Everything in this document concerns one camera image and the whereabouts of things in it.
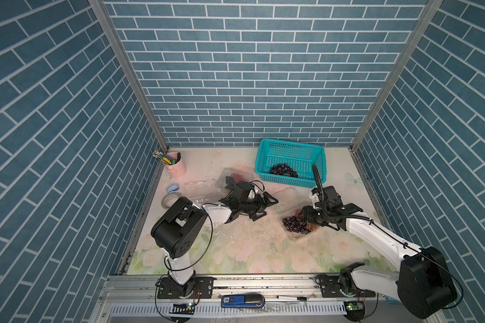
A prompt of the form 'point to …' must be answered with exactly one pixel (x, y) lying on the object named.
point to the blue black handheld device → (251, 300)
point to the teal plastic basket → (290, 163)
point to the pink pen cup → (175, 165)
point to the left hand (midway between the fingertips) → (277, 209)
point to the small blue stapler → (172, 188)
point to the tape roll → (169, 199)
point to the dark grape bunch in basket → (284, 169)
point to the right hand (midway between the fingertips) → (303, 216)
